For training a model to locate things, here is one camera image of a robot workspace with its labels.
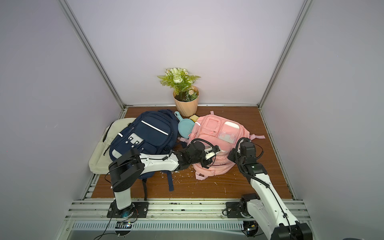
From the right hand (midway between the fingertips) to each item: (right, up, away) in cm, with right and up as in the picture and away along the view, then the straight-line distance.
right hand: (237, 145), depth 83 cm
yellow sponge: (-25, +16, +28) cm, 41 cm away
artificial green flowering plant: (-35, +41, +12) cm, 55 cm away
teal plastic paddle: (-31, +10, +19) cm, 37 cm away
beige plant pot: (-30, +23, +23) cm, 44 cm away
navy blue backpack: (-52, +6, +13) cm, 54 cm away
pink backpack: (-5, +7, +15) cm, 17 cm away
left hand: (-11, -5, 0) cm, 13 cm away
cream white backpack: (-83, -10, +6) cm, 83 cm away
